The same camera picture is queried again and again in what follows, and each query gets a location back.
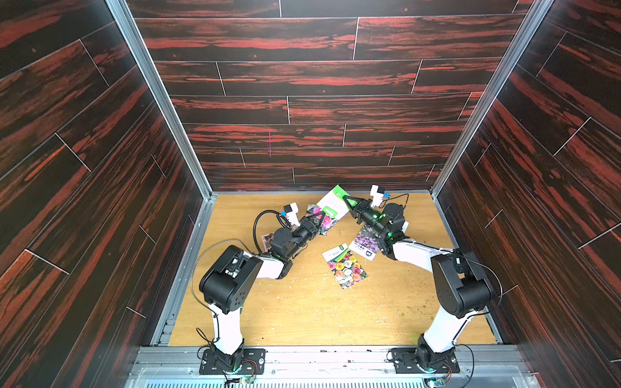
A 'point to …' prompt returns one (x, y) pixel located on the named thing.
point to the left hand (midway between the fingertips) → (327, 215)
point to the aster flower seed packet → (327, 222)
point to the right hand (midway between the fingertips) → (346, 194)
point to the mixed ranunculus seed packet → (344, 266)
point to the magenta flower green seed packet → (334, 203)
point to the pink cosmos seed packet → (365, 242)
